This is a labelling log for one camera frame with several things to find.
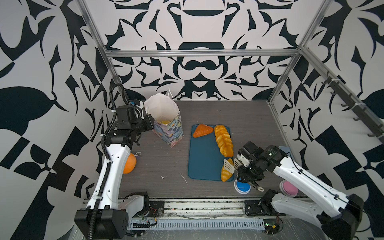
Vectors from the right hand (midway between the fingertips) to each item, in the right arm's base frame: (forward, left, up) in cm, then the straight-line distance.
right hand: (241, 179), depth 72 cm
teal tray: (+14, +16, -10) cm, 23 cm away
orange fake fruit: (+10, +57, -4) cm, 58 cm away
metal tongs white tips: (+7, +5, -3) cm, 9 cm away
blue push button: (-2, -2, -9) cm, 9 cm away
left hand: (+24, +42, +19) cm, 52 cm away
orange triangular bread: (+33, +17, -7) cm, 38 cm away
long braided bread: (+26, +4, -8) cm, 27 cm away
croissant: (+5, +5, -8) cm, 11 cm away
